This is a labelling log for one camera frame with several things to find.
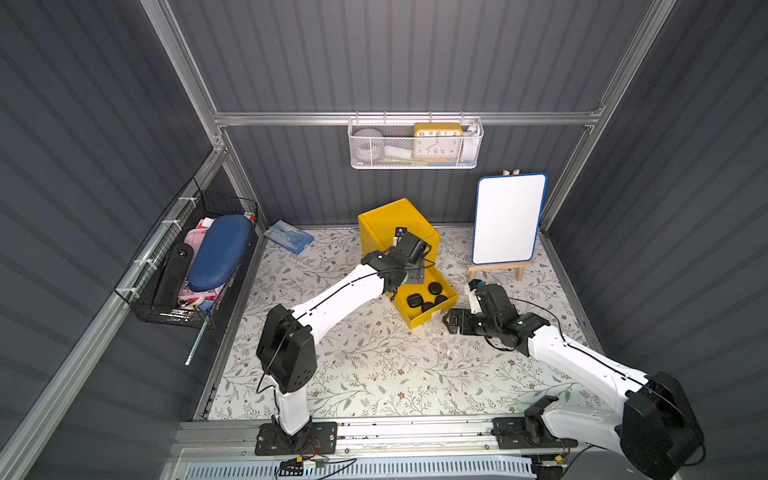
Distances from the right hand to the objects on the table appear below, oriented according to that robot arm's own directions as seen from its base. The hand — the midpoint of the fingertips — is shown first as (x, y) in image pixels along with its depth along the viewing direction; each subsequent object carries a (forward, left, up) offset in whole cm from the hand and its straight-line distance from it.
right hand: (461, 317), depth 85 cm
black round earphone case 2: (+8, +9, -8) cm, 14 cm away
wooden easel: (+20, -7, -4) cm, 21 cm away
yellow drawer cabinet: (+24, +25, +11) cm, 36 cm away
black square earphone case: (+10, +13, -7) cm, 17 cm away
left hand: (+10, +15, +9) cm, 20 cm away
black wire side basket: (-7, +72, +27) cm, 77 cm away
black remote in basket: (-4, +67, +25) cm, 72 cm away
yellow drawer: (+2, +13, -4) cm, 14 cm away
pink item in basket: (+8, +68, +24) cm, 73 cm away
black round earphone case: (+10, +5, -8) cm, 14 cm away
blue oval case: (+5, +59, +25) cm, 65 cm away
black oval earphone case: (+14, +6, -7) cm, 17 cm away
